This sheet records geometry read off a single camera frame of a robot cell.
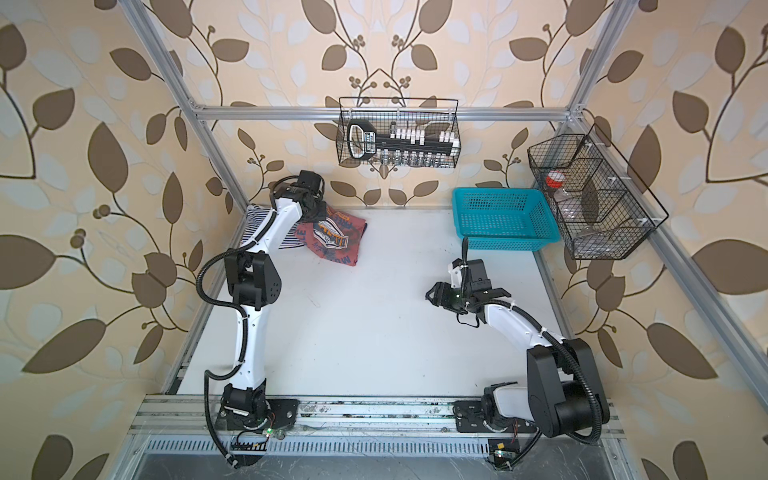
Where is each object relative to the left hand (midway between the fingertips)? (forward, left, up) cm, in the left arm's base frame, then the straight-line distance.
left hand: (315, 210), depth 100 cm
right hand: (-28, -40, -8) cm, 50 cm away
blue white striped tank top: (+3, +25, -8) cm, 26 cm away
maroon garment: (-3, -6, -10) cm, 12 cm away
